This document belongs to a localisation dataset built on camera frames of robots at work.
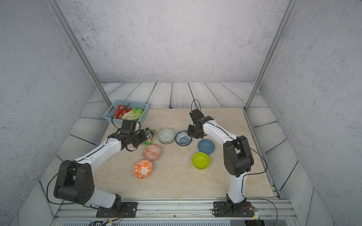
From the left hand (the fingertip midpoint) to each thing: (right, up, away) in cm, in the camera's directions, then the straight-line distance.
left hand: (151, 136), depth 89 cm
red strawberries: (-31, +17, +26) cm, 44 cm away
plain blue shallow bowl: (+36, -8, +7) cm, 37 cm away
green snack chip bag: (-3, -5, +9) cm, 11 cm away
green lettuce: (-18, +14, +21) cm, 31 cm away
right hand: (+25, +1, +3) cm, 25 cm away
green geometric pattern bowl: (+8, -1, +10) cm, 13 cm away
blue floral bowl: (+19, -3, +10) cm, 22 cm away
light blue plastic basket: (-38, +14, +22) cm, 46 cm away
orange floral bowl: (-4, -20, -2) cm, 21 cm away
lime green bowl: (+31, -15, 0) cm, 35 cm away
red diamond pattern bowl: (0, -12, +4) cm, 12 cm away
